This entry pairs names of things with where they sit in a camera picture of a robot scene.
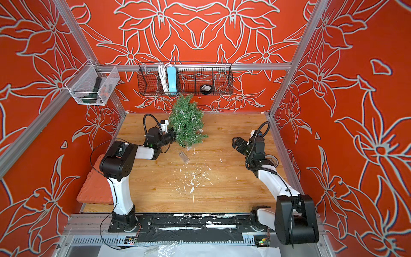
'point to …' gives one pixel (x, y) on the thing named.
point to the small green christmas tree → (187, 120)
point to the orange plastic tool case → (97, 189)
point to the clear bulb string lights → (183, 113)
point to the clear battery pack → (184, 157)
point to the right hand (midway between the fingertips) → (234, 140)
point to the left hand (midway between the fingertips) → (184, 129)
